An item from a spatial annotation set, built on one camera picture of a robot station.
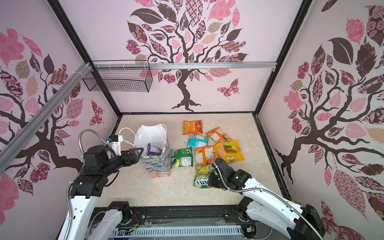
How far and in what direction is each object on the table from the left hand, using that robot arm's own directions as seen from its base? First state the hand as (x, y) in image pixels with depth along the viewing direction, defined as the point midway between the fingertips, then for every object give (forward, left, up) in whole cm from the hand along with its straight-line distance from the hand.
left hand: (138, 153), depth 70 cm
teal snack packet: (+21, -29, -21) cm, 41 cm away
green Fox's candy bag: (-4, -31, -18) cm, 36 cm away
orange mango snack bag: (+9, -32, -20) cm, 39 cm away
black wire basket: (+51, +21, +10) cm, 56 cm away
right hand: (-7, -34, -16) cm, 39 cm away
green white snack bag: (+8, -19, -21) cm, 29 cm away
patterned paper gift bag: (-2, -9, +1) cm, 10 cm away
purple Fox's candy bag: (+10, -2, -14) cm, 17 cm away
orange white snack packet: (+24, -44, -19) cm, 53 cm away
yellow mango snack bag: (+11, -49, -18) cm, 54 cm away
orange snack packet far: (+35, -28, -22) cm, 50 cm away
